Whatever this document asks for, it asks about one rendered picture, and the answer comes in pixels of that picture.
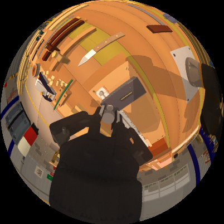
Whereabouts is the grey round lock knob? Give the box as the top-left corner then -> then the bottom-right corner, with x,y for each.
101,105 -> 117,125

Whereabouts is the lavender small box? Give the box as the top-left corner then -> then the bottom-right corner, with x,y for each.
163,12 -> 177,22

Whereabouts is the white paper poster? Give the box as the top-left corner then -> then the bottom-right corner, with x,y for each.
34,165 -> 45,179

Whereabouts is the dark grey square head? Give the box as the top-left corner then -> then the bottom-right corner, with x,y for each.
100,76 -> 147,113

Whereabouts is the steel ruler blade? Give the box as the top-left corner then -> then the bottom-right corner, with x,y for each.
119,109 -> 152,148

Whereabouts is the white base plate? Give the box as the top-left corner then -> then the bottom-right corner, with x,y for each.
169,45 -> 201,105

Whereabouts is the dark brown long wooden gauge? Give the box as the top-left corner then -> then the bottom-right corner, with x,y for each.
41,17 -> 86,62

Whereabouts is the white small bracket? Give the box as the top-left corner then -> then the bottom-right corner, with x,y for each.
96,86 -> 110,101

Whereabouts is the light wooden mallet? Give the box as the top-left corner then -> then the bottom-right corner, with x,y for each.
51,50 -> 71,65

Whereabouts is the orange white wall sign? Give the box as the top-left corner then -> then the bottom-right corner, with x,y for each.
202,150 -> 211,164

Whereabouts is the green thin rod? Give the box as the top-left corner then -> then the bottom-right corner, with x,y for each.
53,79 -> 74,111

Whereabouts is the grey long steel strip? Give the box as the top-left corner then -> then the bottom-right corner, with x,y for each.
128,4 -> 164,25

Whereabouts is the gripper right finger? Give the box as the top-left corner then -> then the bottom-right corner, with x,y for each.
111,110 -> 154,164

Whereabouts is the dark brown flat block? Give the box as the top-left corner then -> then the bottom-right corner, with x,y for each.
146,24 -> 173,34

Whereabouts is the brass bench bracket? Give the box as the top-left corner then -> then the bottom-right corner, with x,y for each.
50,149 -> 60,164

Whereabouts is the orange round tape measure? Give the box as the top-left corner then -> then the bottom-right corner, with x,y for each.
31,63 -> 41,77

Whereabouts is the dark blue white hand plane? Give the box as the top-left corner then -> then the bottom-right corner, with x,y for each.
35,72 -> 57,102

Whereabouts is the grey drawer cabinet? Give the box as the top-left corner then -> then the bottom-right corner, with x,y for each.
4,101 -> 31,146

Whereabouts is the wooden handled knife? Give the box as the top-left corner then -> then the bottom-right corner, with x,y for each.
77,31 -> 125,67

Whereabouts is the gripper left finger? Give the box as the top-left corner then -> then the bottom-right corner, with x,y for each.
49,106 -> 105,144

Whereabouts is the light wooden gauge board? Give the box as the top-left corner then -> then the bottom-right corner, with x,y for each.
82,52 -> 163,135

